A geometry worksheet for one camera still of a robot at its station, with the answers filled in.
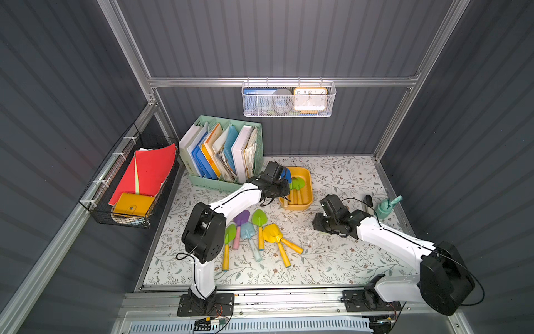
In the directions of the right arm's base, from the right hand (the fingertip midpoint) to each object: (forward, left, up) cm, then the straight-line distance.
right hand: (319, 221), depth 86 cm
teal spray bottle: (+7, -29, +2) cm, 30 cm away
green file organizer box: (+25, +61, +6) cm, 66 cm away
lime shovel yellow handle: (+4, +26, -6) cm, 27 cm away
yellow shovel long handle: (-3, +20, -5) cm, 21 cm away
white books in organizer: (+24, +32, +17) cm, 44 cm away
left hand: (+13, +13, +6) cm, 20 cm away
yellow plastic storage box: (+20, +2, -7) cm, 22 cm away
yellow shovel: (-10, +9, -6) cm, 14 cm away
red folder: (+8, +66, +22) cm, 70 cm away
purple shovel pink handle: (+3, +35, -6) cm, 36 cm away
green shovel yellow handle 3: (-3, +38, -5) cm, 39 cm away
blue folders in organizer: (+25, +53, +10) cm, 60 cm away
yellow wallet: (-7, +63, +24) cm, 68 cm away
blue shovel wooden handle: (+22, +13, +5) cm, 26 cm away
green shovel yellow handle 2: (+23, +10, -5) cm, 25 cm away
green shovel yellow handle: (+24, +6, -5) cm, 25 cm away
